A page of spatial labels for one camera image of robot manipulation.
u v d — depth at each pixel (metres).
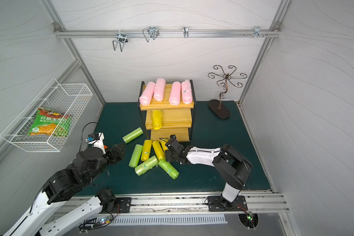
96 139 0.54
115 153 0.58
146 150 0.90
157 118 0.84
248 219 0.72
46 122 0.62
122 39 0.78
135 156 0.88
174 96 0.73
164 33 0.79
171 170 0.82
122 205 0.73
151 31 0.77
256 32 0.76
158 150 0.90
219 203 0.74
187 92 0.73
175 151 0.69
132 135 0.98
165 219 0.70
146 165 0.83
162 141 0.93
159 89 0.75
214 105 1.19
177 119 0.86
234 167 0.46
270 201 0.75
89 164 0.45
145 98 0.70
